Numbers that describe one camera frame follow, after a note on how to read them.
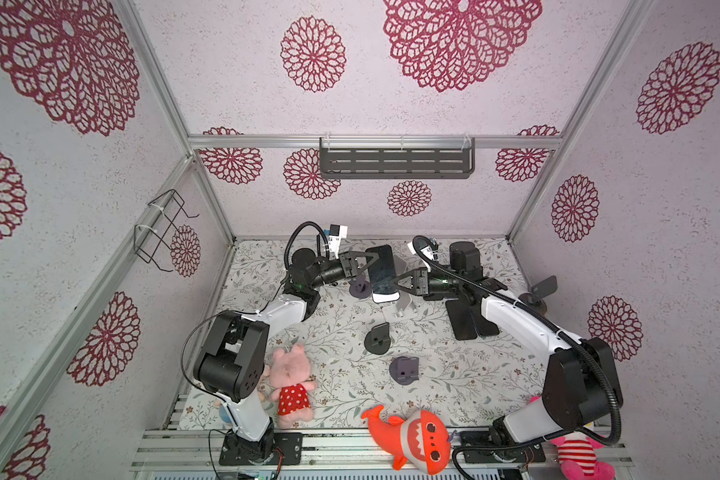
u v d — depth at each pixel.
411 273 0.72
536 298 0.97
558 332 0.47
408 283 0.73
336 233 0.75
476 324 0.62
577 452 0.69
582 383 0.43
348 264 0.72
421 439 0.68
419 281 0.69
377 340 0.88
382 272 0.76
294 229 0.65
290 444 0.75
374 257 0.76
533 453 0.72
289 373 0.80
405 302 0.91
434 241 0.73
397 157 0.95
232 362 0.47
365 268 0.76
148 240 0.73
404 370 0.81
